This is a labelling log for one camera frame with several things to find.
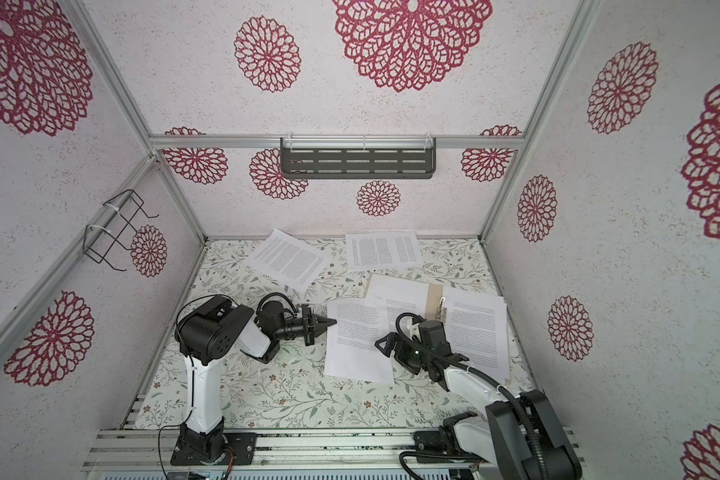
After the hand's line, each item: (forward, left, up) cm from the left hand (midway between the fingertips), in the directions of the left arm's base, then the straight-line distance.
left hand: (335, 324), depth 90 cm
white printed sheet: (-5, -4, -2) cm, 7 cm away
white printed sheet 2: (+36, -14, -6) cm, 39 cm away
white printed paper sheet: (+14, -22, -6) cm, 27 cm away
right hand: (-7, -14, -1) cm, 16 cm away
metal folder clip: (+6, -34, -4) cm, 35 cm away
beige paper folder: (+14, -33, -6) cm, 36 cm away
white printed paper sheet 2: (+2, -45, -6) cm, 46 cm away
